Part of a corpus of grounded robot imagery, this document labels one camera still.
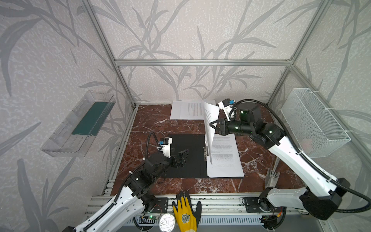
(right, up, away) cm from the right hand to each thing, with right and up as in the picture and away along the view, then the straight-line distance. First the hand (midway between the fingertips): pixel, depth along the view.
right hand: (210, 119), depth 65 cm
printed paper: (+12, -25, +26) cm, 38 cm away
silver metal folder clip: (-1, -21, +23) cm, 31 cm away
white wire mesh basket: (+47, -6, -3) cm, 47 cm away
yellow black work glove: (-11, -48, +3) cm, 49 cm away
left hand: (-13, -14, +8) cm, 21 cm away
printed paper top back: (-11, +7, +52) cm, 53 cm away
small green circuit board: (-32, -51, +7) cm, 60 cm away
